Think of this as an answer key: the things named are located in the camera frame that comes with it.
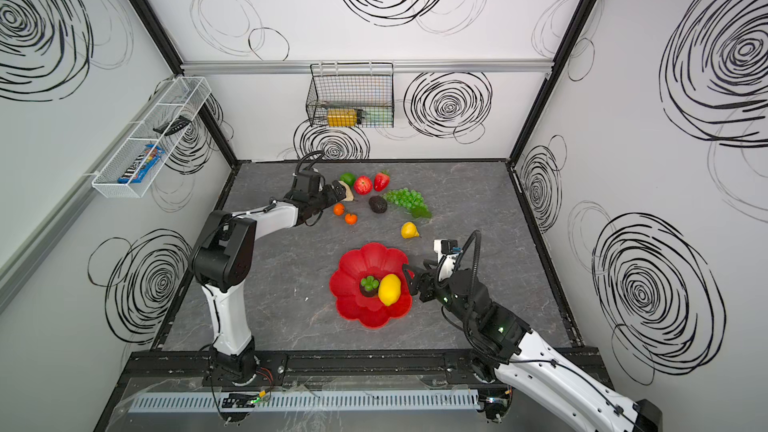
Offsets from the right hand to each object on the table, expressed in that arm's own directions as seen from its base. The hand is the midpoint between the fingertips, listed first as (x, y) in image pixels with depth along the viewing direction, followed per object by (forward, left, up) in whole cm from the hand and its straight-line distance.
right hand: (412, 265), depth 73 cm
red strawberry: (+39, +9, -13) cm, 42 cm away
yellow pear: (+19, 0, -14) cm, 23 cm away
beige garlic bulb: (+32, +21, -11) cm, 39 cm away
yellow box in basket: (+39, +20, +16) cm, 47 cm away
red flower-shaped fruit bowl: (+9, +10, -16) cm, 21 cm away
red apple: (+36, +16, -11) cm, 40 cm away
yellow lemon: (-1, +6, -13) cm, 14 cm away
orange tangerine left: (+27, +24, -14) cm, 38 cm away
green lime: (+41, +22, -13) cm, 48 cm away
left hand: (+32, +23, -9) cm, 40 cm away
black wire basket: (+55, +18, +13) cm, 59 cm away
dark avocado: (+29, +10, -13) cm, 33 cm away
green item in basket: (+40, +9, +15) cm, 43 cm away
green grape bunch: (+31, -1, -13) cm, 33 cm away
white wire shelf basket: (+46, +70, +18) cm, 86 cm away
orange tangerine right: (+24, +19, -16) cm, 35 cm away
